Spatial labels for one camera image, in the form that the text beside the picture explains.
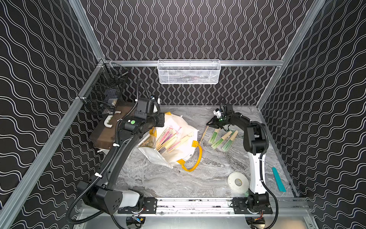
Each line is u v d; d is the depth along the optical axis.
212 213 0.73
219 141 0.98
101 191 0.38
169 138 0.93
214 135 1.01
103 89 0.97
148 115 0.58
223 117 0.98
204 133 1.02
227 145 0.97
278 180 0.83
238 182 0.82
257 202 0.65
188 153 0.82
